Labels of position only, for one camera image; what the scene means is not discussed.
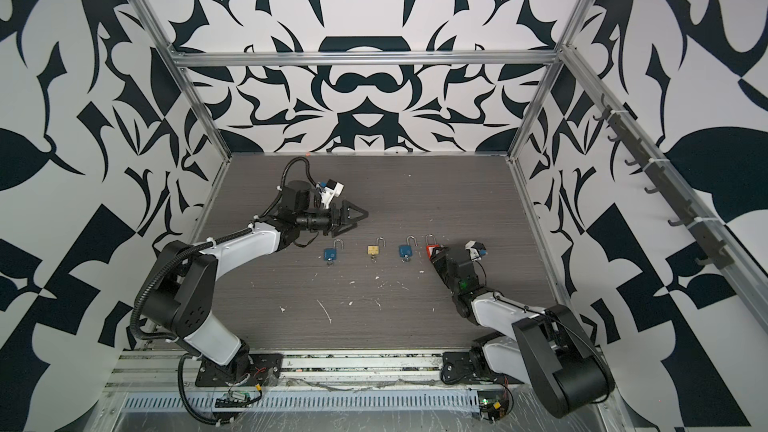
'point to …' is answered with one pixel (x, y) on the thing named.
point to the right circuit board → (493, 404)
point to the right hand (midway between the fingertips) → (435, 249)
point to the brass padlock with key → (373, 250)
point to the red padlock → (430, 247)
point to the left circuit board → (234, 399)
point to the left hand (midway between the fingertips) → (365, 214)
